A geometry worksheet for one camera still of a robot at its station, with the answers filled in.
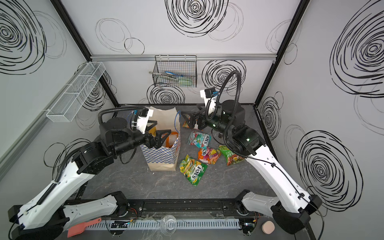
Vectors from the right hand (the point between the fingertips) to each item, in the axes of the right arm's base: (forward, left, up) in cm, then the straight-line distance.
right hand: (188, 108), depth 57 cm
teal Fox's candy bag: (+11, -5, -40) cm, 42 cm away
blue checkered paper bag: (-7, +14, -30) cm, 34 cm away
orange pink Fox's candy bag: (+1, -10, -41) cm, 42 cm away
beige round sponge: (-34, -36, -43) cm, 66 cm away
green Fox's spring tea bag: (-8, -2, -42) cm, 43 cm away
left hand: (-5, +10, -6) cm, 12 cm away
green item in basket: (+33, +3, -11) cm, 35 cm away
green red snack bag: (0, -24, -42) cm, 48 cm away
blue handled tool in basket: (+39, +14, -10) cm, 43 cm away
